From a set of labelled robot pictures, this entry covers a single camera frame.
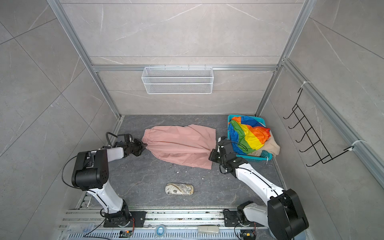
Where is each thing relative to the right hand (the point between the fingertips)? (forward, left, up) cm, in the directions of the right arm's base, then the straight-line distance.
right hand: (210, 152), depth 87 cm
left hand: (+14, +42, -5) cm, 44 cm away
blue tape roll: (-37, +27, -10) cm, 47 cm away
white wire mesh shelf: (+46, +20, +20) cm, 54 cm away
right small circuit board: (-40, -16, -11) cm, 44 cm away
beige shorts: (+3, -36, +1) cm, 36 cm away
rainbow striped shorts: (+13, -26, 0) cm, 29 cm away
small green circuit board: (-38, +44, -11) cm, 59 cm away
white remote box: (-37, +3, -6) cm, 38 cm away
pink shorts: (+9, +12, -6) cm, 16 cm away
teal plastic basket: (0, -34, -5) cm, 35 cm away
